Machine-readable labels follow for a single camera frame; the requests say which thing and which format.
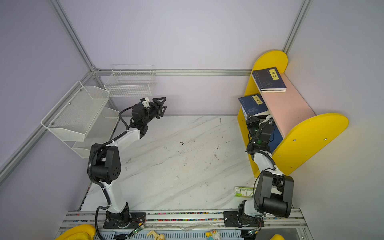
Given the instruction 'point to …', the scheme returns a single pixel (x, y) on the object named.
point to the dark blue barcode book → (253, 105)
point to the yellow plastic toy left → (82, 232)
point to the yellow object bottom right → (277, 237)
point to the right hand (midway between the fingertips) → (247, 112)
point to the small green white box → (244, 191)
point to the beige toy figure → (157, 236)
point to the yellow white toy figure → (214, 235)
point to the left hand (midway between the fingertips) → (167, 100)
